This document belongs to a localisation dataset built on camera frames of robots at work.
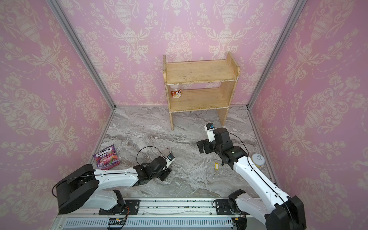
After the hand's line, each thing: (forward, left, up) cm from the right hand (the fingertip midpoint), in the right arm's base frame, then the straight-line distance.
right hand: (205, 140), depth 80 cm
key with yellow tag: (-9, -7, -17) cm, 21 cm away
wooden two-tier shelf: (+28, -9, +4) cm, 29 cm away
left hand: (-9, +22, -16) cm, 29 cm away
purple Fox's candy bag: (-2, +61, -14) cm, 62 cm away
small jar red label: (+31, +16, +11) cm, 37 cm away
